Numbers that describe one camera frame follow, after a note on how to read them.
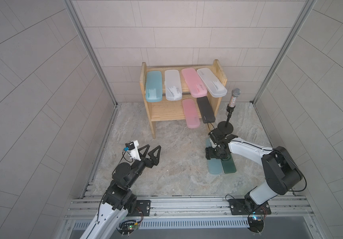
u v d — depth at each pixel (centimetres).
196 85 66
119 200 53
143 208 71
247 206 64
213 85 67
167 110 86
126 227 66
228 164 86
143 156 71
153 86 66
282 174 44
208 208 72
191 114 84
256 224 69
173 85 67
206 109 82
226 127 101
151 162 62
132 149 61
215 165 85
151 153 61
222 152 75
